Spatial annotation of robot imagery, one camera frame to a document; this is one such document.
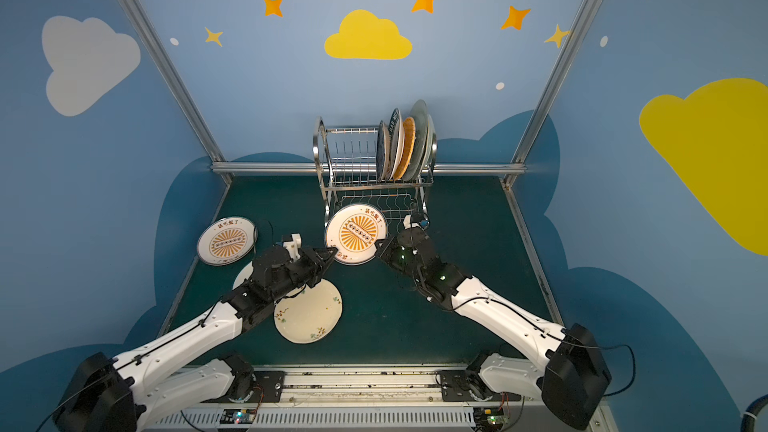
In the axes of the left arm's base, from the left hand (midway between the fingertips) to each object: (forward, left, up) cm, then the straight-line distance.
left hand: (343, 251), depth 76 cm
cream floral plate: (-9, +11, -21) cm, 25 cm away
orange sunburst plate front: (+8, -2, -1) cm, 8 cm away
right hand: (+3, -8, +2) cm, 9 cm away
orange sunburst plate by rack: (+16, +44, -20) cm, 51 cm away
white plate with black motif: (+4, +34, -21) cm, 40 cm away
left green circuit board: (-33, +24, -21) cm, 46 cm away
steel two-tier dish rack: (+43, +4, -9) cm, 45 cm away
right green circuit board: (-33, -37, -22) cm, 54 cm away
